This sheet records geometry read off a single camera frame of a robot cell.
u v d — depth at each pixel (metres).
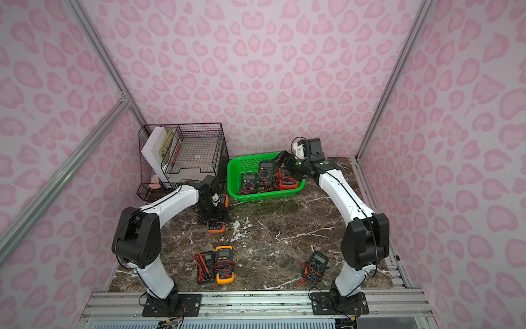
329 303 0.72
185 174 0.88
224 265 0.79
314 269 0.78
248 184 1.04
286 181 0.96
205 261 0.80
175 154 0.98
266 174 1.03
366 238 0.46
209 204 0.77
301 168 0.71
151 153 0.88
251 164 1.07
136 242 0.48
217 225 0.85
